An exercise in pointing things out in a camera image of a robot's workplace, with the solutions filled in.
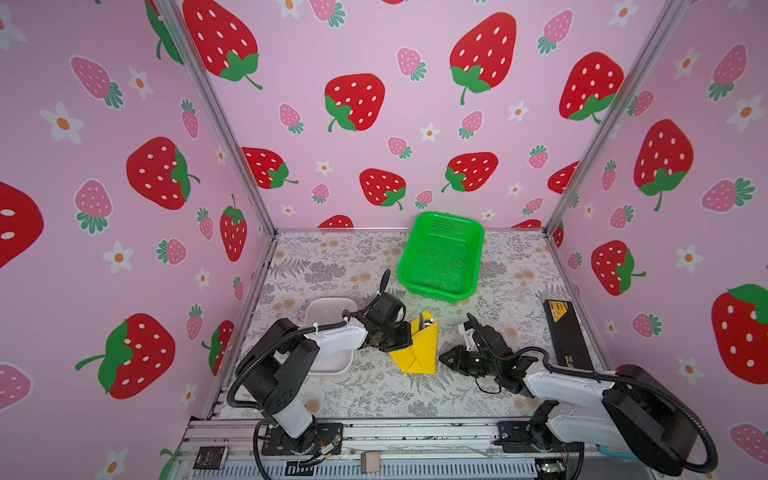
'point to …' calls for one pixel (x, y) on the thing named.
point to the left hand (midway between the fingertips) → (416, 341)
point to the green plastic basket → (441, 257)
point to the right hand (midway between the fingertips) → (437, 360)
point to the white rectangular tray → (328, 310)
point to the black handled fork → (428, 322)
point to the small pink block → (370, 462)
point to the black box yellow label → (569, 342)
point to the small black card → (211, 457)
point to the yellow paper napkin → (421, 357)
